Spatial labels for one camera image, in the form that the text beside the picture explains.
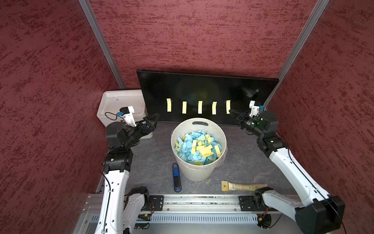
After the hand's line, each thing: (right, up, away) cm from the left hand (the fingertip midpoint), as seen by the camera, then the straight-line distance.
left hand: (154, 120), depth 66 cm
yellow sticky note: (+6, +8, +5) cm, 11 cm away
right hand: (+36, +3, +5) cm, 36 cm away
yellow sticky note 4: (+36, +7, +5) cm, 37 cm away
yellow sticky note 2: (+22, +7, +6) cm, 24 cm away
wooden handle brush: (+37, -37, +13) cm, 54 cm away
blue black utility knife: (+10, -37, +14) cm, 41 cm away
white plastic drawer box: (-35, +11, +25) cm, 44 cm away
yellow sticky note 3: (+29, +6, +7) cm, 31 cm away
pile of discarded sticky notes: (+21, -13, +3) cm, 25 cm away
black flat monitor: (+8, +14, +19) cm, 25 cm away
